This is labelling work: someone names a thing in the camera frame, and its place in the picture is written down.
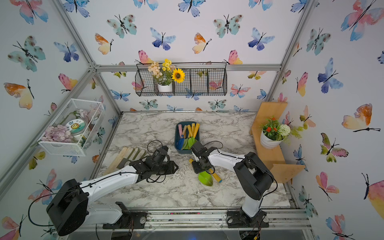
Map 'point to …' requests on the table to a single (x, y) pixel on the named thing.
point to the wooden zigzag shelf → (266, 112)
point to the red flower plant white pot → (273, 133)
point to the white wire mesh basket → (90, 111)
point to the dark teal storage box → (177, 150)
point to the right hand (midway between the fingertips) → (197, 167)
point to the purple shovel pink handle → (180, 129)
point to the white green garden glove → (135, 154)
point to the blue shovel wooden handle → (180, 142)
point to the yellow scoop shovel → (191, 134)
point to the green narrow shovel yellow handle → (197, 128)
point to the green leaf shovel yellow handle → (190, 142)
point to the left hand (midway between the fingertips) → (178, 167)
